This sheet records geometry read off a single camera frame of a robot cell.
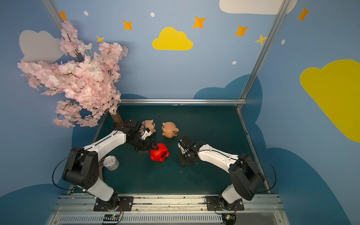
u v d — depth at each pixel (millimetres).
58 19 727
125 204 737
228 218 733
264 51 863
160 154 849
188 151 776
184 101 1338
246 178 436
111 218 731
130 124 746
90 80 626
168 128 972
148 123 977
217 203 764
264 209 733
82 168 452
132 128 727
